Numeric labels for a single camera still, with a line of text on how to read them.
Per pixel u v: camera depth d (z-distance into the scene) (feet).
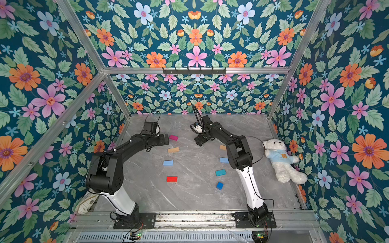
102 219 2.47
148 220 2.41
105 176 1.57
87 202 2.52
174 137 3.53
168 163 3.07
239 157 2.02
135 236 2.35
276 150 2.90
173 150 3.25
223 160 3.12
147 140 2.29
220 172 2.96
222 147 3.32
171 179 2.95
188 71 2.97
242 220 2.39
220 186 2.77
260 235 2.37
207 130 2.62
